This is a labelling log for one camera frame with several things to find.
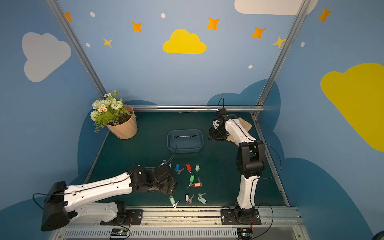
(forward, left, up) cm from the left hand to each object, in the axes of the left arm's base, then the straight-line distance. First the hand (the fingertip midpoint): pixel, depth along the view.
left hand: (169, 183), depth 76 cm
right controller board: (-20, -39, -12) cm, 45 cm away
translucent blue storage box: (+35, -8, -12) cm, 37 cm away
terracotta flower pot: (+33, +32, +2) cm, 46 cm away
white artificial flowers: (+33, +36, +19) cm, 52 cm away
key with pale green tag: (-5, -17, -9) cm, 20 cm away
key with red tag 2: (+3, -15, -10) cm, 19 cm away
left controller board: (-21, +23, -11) cm, 33 cm away
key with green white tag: (-7, -2, -10) cm, 12 cm away
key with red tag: (+13, -9, -11) cm, 19 cm away
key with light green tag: (+13, -15, -9) cm, 21 cm away
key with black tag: (-6, -10, -10) cm, 15 cm away
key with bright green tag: (+5, -12, -9) cm, 16 cm away
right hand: (+30, -26, 0) cm, 40 cm away
